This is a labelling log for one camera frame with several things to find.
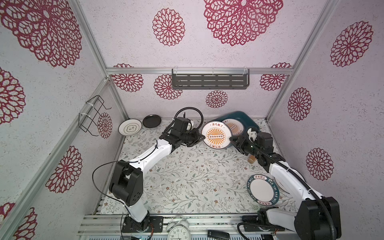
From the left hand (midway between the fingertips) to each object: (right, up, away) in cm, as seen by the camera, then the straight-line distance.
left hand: (205, 139), depth 82 cm
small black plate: (-39, +13, +35) cm, 54 cm away
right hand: (+14, +1, -1) cm, 14 cm away
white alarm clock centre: (-14, -41, -13) cm, 46 cm away
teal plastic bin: (+35, +12, +34) cm, 50 cm away
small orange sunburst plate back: (+27, +7, +30) cm, 41 cm away
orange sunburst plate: (+7, +3, +2) cm, 7 cm away
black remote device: (+5, -44, -12) cm, 46 cm away
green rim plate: (+33, -29, +2) cm, 44 cm away
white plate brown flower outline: (-56, +8, +35) cm, 66 cm away
